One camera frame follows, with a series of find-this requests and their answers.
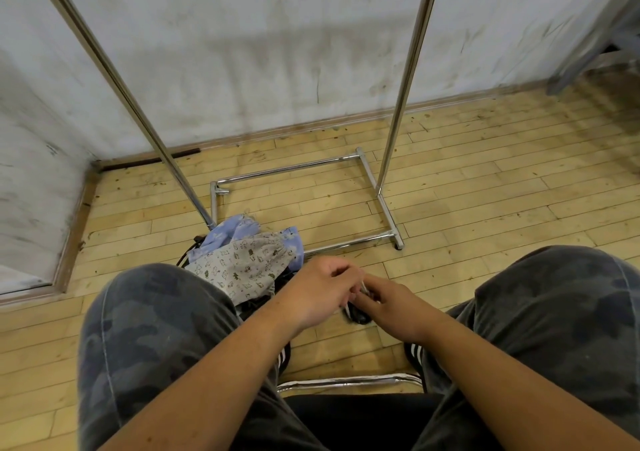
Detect grey metal furniture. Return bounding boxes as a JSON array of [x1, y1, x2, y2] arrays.
[[547, 0, 640, 96]]

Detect black striped right shoe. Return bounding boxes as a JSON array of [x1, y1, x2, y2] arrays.
[[403, 343, 426, 376]]

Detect black baseboard strip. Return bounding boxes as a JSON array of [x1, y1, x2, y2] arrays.
[[99, 148, 202, 171]]

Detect chrome chair frame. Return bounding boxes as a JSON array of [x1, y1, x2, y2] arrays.
[[275, 373, 423, 394]]

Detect chrome clothes rack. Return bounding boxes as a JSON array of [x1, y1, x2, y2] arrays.
[[27, 0, 445, 259]]

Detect person's right forearm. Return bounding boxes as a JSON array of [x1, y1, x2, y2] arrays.
[[417, 313, 640, 451]]

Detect black chair seat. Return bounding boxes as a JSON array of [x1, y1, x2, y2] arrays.
[[285, 393, 443, 451]]

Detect person's right hand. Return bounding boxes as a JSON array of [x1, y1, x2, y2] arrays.
[[347, 273, 443, 349]]

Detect person's left hand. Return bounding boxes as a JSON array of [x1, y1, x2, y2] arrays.
[[269, 255, 369, 339]]

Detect person's left forearm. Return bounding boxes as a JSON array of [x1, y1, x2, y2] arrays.
[[99, 305, 306, 451]]

